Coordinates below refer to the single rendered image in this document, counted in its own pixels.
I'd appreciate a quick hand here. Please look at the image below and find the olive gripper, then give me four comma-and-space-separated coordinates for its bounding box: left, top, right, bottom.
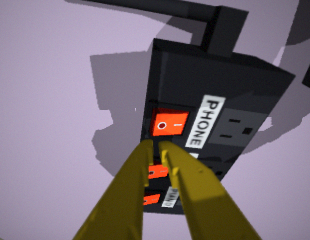
72, 139, 262, 240

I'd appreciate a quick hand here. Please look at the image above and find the black power strip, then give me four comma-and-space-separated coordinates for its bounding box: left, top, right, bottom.
84, 0, 296, 215

